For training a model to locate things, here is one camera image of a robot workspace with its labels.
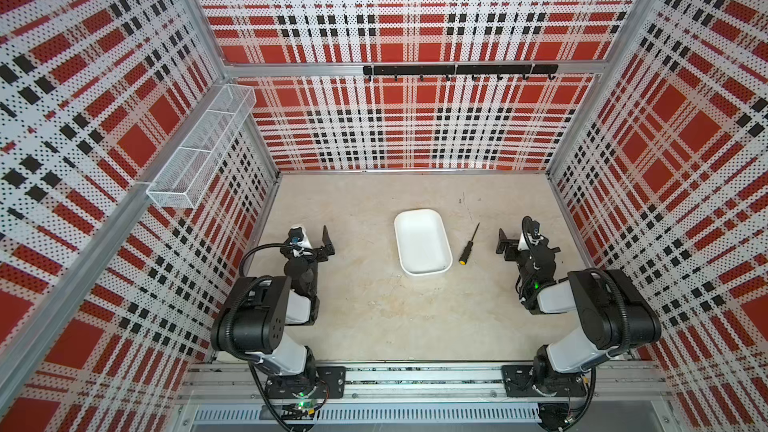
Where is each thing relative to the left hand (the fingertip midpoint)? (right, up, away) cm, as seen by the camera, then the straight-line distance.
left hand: (310, 233), depth 88 cm
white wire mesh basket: (-40, +19, +5) cm, 45 cm away
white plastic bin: (+35, -4, +10) cm, 36 cm away
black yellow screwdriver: (+49, -7, +7) cm, 50 cm away
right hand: (+64, 0, +3) cm, 64 cm away
